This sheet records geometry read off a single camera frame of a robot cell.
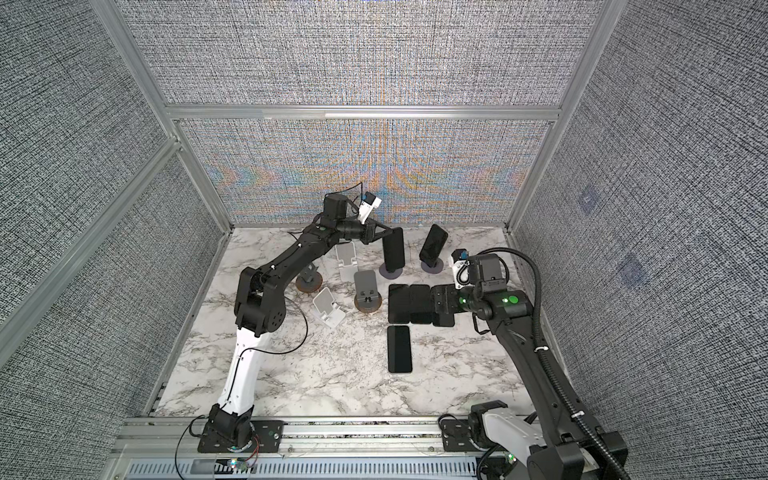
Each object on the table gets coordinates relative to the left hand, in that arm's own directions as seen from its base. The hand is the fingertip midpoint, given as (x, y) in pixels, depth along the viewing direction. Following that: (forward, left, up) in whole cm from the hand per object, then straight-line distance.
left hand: (390, 231), depth 93 cm
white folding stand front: (-20, +21, -11) cm, 30 cm away
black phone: (-3, -1, -6) cm, 7 cm away
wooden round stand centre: (-14, +8, -17) cm, 23 cm away
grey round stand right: (-3, -15, -17) cm, 23 cm away
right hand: (-23, -14, 0) cm, 27 cm away
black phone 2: (+3, -15, -11) cm, 19 cm away
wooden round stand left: (-7, +27, -14) cm, 31 cm away
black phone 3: (-28, -1, -23) cm, 37 cm away
